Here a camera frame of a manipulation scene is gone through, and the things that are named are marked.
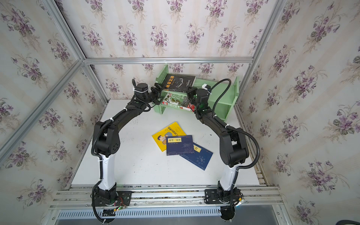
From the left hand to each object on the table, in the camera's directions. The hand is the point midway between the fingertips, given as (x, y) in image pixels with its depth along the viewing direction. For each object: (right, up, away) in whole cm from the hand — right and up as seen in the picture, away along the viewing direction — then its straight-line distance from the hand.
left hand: (165, 89), depth 91 cm
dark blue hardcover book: (+9, -37, +2) cm, 39 cm away
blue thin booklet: (+23, -44, -4) cm, 50 cm away
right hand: (+17, +2, -5) cm, 18 cm away
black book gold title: (+9, +4, -2) cm, 10 cm away
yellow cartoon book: (-4, -33, +5) cm, 34 cm away
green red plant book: (+8, -6, +10) cm, 14 cm away
